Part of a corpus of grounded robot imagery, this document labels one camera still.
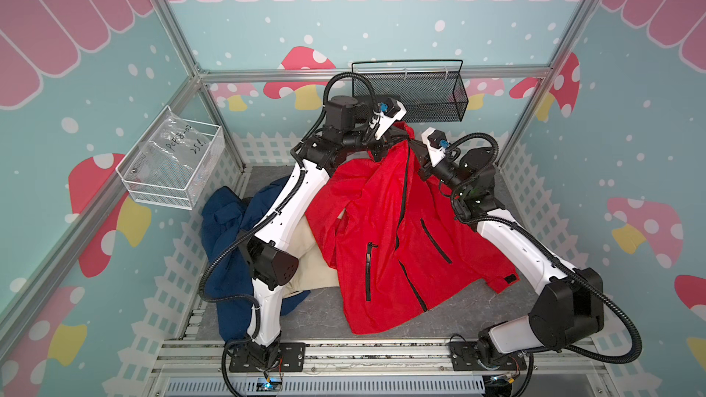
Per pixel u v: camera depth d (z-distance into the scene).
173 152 0.71
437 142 0.58
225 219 0.86
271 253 0.48
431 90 0.95
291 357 0.74
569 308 0.42
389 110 0.57
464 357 0.74
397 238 0.87
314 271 0.85
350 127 0.60
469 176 0.56
